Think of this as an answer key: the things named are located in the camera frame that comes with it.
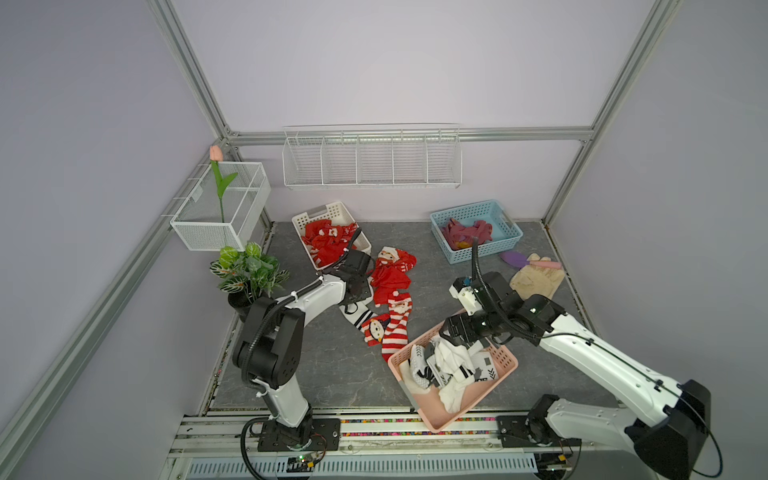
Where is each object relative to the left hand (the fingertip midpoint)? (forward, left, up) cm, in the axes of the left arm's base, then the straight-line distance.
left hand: (359, 293), depth 94 cm
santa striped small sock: (-13, -11, -3) cm, 17 cm away
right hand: (-18, -25, +10) cm, 32 cm away
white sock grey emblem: (-25, -35, -3) cm, 43 cm away
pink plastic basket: (-32, -18, -4) cm, 37 cm away
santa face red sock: (+14, -12, -3) cm, 19 cm away
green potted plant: (-4, +27, +18) cm, 33 cm away
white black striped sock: (-11, 0, +7) cm, 13 cm away
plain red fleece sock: (+7, -9, -4) cm, 12 cm away
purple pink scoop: (+13, -58, -5) cm, 60 cm away
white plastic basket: (+23, +11, +4) cm, 26 cm away
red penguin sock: (-11, -4, -2) cm, 12 cm away
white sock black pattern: (-26, -25, +2) cm, 36 cm away
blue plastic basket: (+26, -56, -3) cm, 62 cm away
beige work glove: (+3, -61, -4) cm, 61 cm away
